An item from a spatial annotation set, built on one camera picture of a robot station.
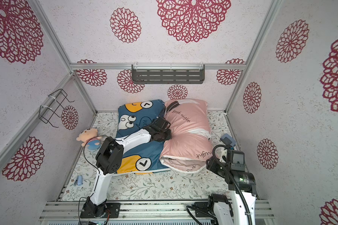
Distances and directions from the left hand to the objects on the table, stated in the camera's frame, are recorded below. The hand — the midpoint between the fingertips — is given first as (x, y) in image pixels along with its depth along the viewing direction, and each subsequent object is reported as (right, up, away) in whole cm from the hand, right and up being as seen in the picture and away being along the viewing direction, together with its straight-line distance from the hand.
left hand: (170, 135), depth 97 cm
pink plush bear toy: (-53, -4, -2) cm, 54 cm away
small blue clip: (-54, -26, -15) cm, 62 cm away
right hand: (+20, -12, -25) cm, 34 cm away
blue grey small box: (+41, -4, +3) cm, 41 cm away
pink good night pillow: (+11, -5, -15) cm, 19 cm away
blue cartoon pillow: (-28, +14, +11) cm, 33 cm away
